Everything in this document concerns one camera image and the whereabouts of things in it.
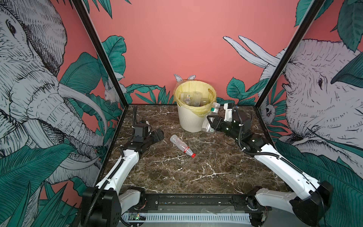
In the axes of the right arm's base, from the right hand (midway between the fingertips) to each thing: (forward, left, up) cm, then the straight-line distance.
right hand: (208, 115), depth 71 cm
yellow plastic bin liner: (+33, +10, -6) cm, 35 cm away
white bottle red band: (-1, +16, -28) cm, 32 cm away
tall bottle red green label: (+20, +11, -8) cm, 24 cm away
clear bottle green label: (-5, +1, -3) cm, 6 cm away
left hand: (0, +28, -16) cm, 33 cm away
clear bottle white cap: (+29, +4, -15) cm, 33 cm away
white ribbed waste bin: (+11, +9, -17) cm, 23 cm away
